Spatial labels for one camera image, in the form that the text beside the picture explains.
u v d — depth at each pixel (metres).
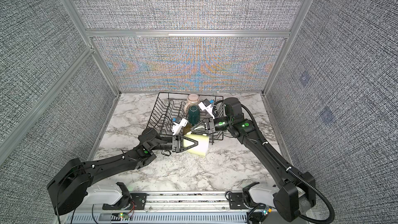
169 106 1.07
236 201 0.73
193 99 0.97
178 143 0.58
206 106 0.63
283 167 0.42
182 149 0.58
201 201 0.75
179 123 0.64
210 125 0.59
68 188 0.41
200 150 0.60
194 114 0.93
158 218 0.70
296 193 0.38
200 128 0.63
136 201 0.73
